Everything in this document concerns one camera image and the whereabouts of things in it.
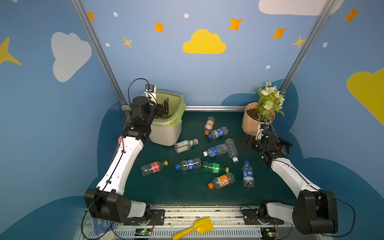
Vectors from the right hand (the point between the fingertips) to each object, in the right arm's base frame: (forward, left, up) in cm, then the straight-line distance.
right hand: (250, 135), depth 87 cm
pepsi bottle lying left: (-15, +36, -12) cm, 41 cm away
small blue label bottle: (+11, +16, -12) cm, 23 cm away
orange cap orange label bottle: (-24, +17, -12) cm, 31 cm away
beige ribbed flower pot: (+14, -4, -5) cm, 15 cm away
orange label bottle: (+19, +23, -14) cm, 33 cm away
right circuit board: (-46, -5, -18) cm, 50 cm away
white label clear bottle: (-2, +40, -11) cm, 42 cm away
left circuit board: (-49, +56, -16) cm, 76 cm away
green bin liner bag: (+6, +44, +14) cm, 46 cm away
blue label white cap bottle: (-6, +21, -11) cm, 24 cm away
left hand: (+3, +51, +25) cm, 57 cm away
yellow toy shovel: (-45, +27, -16) cm, 55 cm away
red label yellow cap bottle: (-18, +57, -11) cm, 61 cm away
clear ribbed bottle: (-4, +9, -11) cm, 15 cm away
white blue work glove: (-48, +77, -15) cm, 92 cm away
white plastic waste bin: (+1, +52, -5) cm, 53 cm away
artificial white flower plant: (+16, -11, +14) cm, 24 cm away
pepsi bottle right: (-20, +1, -14) cm, 25 cm away
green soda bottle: (-15, +20, -15) cm, 29 cm away
